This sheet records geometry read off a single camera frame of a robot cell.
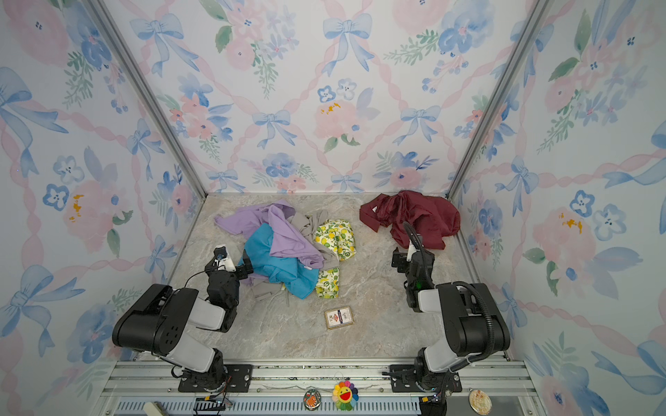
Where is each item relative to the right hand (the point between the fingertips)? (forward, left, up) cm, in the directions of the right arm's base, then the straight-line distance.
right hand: (411, 247), depth 94 cm
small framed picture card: (-24, +26, -6) cm, 36 cm away
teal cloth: (-11, +41, 0) cm, 42 cm away
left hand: (-5, +63, +4) cm, 63 cm away
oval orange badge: (-46, +33, -6) cm, 57 cm away
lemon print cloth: (+6, +26, -2) cm, 27 cm away
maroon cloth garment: (+13, -10, +2) cm, 16 cm away
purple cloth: (-1, +44, +3) cm, 44 cm away
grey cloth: (+7, +39, +2) cm, 40 cm away
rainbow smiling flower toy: (-45, +24, -6) cm, 51 cm away
